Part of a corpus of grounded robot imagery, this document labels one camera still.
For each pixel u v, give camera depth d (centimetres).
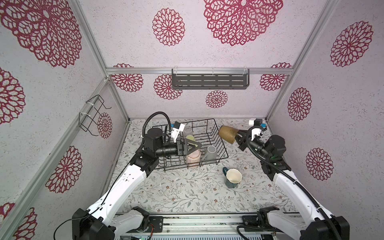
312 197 44
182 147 57
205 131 113
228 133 67
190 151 58
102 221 38
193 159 84
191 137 94
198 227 73
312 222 40
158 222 74
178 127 62
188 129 104
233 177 85
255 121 60
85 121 73
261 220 66
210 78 94
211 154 88
